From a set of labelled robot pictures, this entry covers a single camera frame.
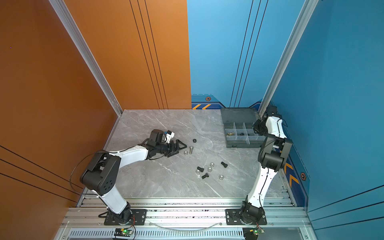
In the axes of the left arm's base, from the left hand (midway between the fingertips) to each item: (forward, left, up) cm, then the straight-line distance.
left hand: (183, 148), depth 89 cm
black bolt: (-10, -11, -8) cm, 17 cm away
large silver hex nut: (+2, -1, -8) cm, 9 cm away
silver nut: (-11, -9, -8) cm, 16 cm away
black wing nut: (+16, -39, -7) cm, 43 cm away
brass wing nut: (+16, -32, -7) cm, 37 cm away
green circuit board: (-41, +27, -10) cm, 50 cm away
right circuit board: (-41, -35, -10) cm, 54 cm away
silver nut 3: (-10, -16, -8) cm, 20 cm away
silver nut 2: (-6, -17, -8) cm, 20 cm away
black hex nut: (+11, -6, -8) cm, 15 cm away
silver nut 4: (-14, -22, -8) cm, 28 cm away
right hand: (+16, -47, 0) cm, 50 cm away
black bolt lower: (-14, -13, -8) cm, 21 cm away
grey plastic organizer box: (+17, -39, -7) cm, 43 cm away
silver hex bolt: (+4, -4, -6) cm, 9 cm away
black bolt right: (-6, -25, -8) cm, 27 cm away
